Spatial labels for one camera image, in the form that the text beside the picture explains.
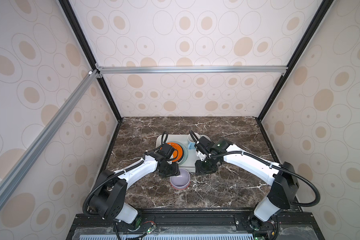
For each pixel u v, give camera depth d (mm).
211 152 570
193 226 729
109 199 426
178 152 744
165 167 713
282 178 434
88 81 810
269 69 893
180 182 832
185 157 952
